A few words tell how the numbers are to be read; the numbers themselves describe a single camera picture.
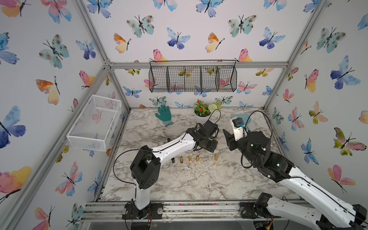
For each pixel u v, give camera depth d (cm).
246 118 118
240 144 58
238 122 53
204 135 64
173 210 76
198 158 89
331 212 39
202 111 98
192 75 98
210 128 65
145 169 46
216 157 90
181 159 89
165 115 116
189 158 91
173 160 89
